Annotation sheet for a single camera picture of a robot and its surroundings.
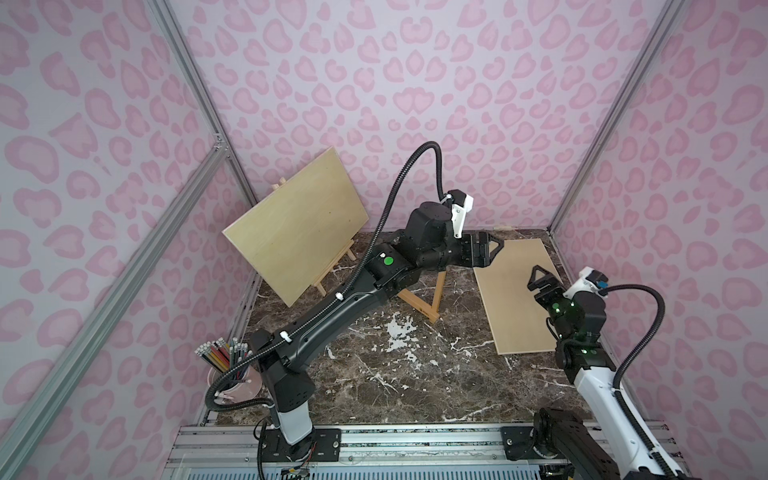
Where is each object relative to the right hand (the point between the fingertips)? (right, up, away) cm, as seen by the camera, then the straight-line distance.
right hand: (543, 275), depth 78 cm
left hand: (-18, +7, -17) cm, 26 cm away
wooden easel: (-29, -11, +14) cm, 35 cm away
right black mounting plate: (-9, -41, -5) cm, 42 cm away
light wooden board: (+1, -16, +19) cm, 25 cm away
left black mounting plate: (-56, -41, -5) cm, 70 cm away
